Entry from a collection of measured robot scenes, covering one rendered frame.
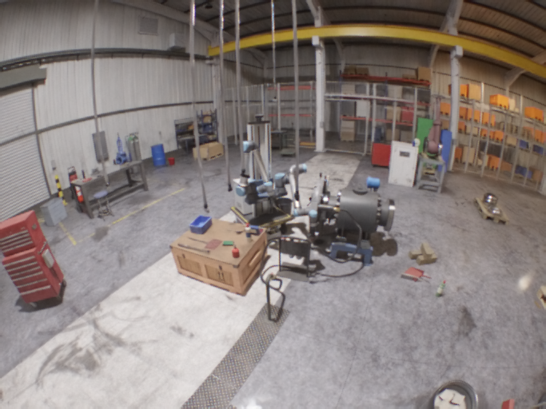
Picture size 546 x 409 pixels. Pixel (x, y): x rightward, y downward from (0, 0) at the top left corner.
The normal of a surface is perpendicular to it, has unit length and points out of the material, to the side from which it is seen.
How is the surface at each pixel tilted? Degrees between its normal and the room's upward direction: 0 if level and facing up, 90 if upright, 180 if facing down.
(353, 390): 0
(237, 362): 0
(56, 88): 90
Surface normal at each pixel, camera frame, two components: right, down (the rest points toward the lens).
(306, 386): -0.03, -0.91
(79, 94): 0.89, 0.17
